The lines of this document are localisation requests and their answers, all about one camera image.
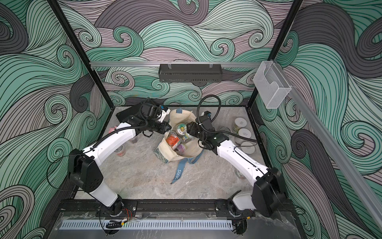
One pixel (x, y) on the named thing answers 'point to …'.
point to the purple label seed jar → (181, 148)
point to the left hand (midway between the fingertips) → (170, 125)
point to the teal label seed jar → (181, 129)
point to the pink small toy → (112, 129)
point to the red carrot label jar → (172, 139)
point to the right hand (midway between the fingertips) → (189, 127)
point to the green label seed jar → (239, 122)
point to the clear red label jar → (239, 175)
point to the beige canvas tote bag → (163, 154)
